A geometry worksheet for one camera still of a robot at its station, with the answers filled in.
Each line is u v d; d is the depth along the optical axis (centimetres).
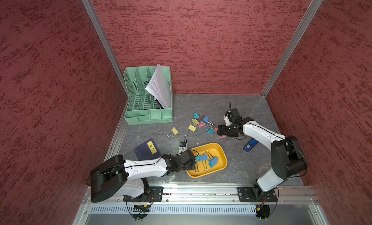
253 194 67
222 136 83
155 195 74
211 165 82
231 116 74
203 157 86
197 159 85
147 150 90
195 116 105
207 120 103
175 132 97
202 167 83
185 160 64
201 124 101
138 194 61
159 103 97
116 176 42
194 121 101
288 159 45
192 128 100
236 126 67
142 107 112
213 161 83
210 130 99
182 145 76
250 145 89
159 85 95
